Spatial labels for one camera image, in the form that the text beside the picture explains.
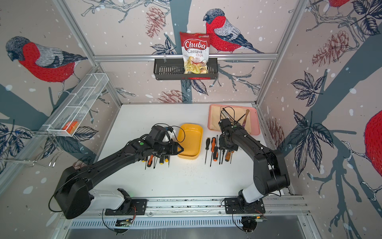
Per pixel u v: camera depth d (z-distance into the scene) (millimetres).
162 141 666
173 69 1009
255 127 1067
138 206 730
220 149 944
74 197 397
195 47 816
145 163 880
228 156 893
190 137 1031
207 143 971
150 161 879
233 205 720
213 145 949
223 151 925
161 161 878
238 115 1143
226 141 729
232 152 925
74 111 757
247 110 1150
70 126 649
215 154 901
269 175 439
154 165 878
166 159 893
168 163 892
